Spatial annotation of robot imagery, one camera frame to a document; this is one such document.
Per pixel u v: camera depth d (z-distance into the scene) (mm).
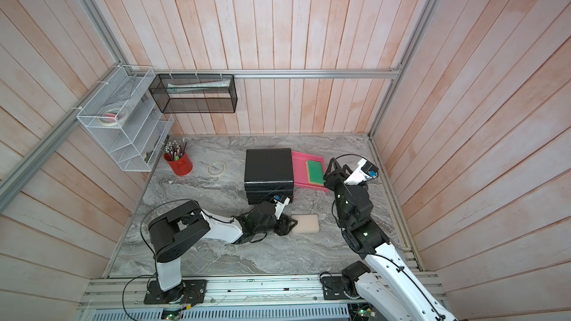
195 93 1038
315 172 928
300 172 936
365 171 573
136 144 781
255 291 746
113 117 739
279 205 809
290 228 817
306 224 880
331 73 1997
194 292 730
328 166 673
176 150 929
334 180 612
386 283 470
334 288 731
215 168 1073
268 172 836
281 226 793
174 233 485
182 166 995
